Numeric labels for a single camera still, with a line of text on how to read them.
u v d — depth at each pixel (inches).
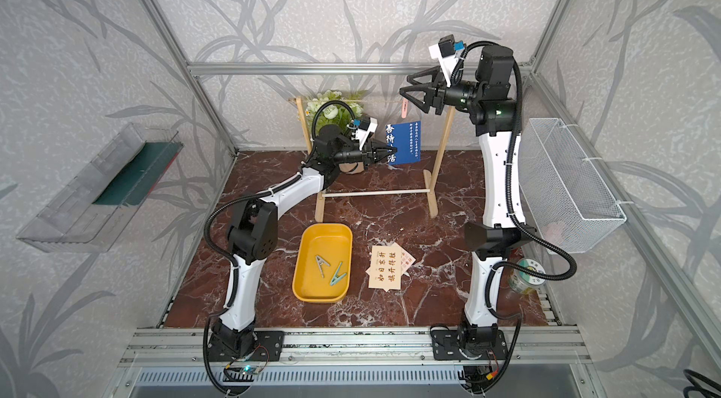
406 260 35.0
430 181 41.4
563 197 24.4
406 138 30.7
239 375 28.4
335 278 33.2
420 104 23.9
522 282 30.8
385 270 34.2
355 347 29.7
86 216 25.2
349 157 30.4
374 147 30.5
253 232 22.1
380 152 31.1
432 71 24.4
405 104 24.2
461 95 22.4
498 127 20.1
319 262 34.3
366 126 29.0
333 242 36.1
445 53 21.0
